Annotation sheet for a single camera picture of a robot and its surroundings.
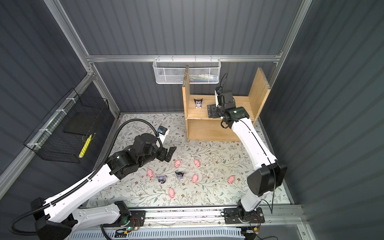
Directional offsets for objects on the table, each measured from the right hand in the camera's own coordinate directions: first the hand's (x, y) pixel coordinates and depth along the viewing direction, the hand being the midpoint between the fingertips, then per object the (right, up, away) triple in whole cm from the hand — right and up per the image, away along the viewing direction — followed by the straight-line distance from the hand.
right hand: (219, 107), depth 80 cm
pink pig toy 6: (+8, -41, +5) cm, 42 cm away
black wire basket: (-76, -14, -8) cm, 78 cm away
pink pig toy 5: (-39, -38, +7) cm, 55 cm away
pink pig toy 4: (-26, -47, +1) cm, 53 cm away
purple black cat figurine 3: (-11, +3, +3) cm, 12 cm away
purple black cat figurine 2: (-32, -40, +2) cm, 51 cm away
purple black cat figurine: (-22, -37, +3) cm, 43 cm away
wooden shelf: (-8, -11, +24) cm, 28 cm away
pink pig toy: (-24, -33, +11) cm, 42 cm away
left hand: (-26, -18, -9) cm, 33 cm away
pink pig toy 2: (-12, -33, +11) cm, 37 cm away
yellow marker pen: (-64, -19, -12) cm, 68 cm away
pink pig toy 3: (-13, -40, +5) cm, 42 cm away
